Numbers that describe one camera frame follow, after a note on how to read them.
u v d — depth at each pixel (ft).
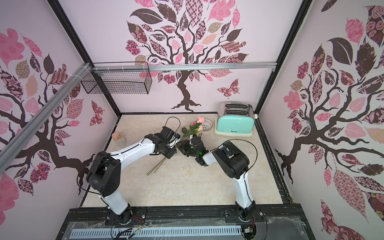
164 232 2.29
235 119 3.21
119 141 3.12
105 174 1.52
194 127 3.23
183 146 2.77
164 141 2.32
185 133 3.21
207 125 3.61
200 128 3.26
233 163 1.75
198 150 2.55
